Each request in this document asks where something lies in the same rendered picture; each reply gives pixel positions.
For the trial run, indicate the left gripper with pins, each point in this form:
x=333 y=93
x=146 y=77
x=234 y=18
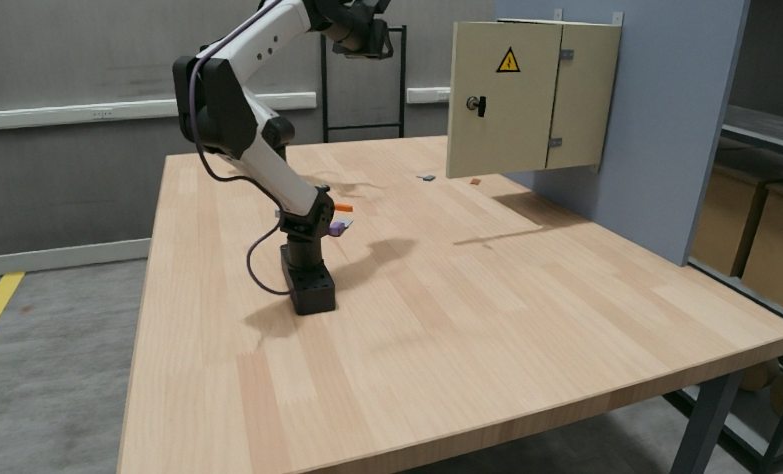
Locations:
x=345 y=6

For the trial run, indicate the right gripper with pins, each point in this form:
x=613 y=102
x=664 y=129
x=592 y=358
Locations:
x=367 y=36

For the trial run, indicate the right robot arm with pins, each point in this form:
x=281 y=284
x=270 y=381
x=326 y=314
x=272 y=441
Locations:
x=228 y=123

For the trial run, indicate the grey wall panel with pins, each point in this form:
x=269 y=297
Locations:
x=674 y=72

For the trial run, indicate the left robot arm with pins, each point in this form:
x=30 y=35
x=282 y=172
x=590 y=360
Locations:
x=279 y=129

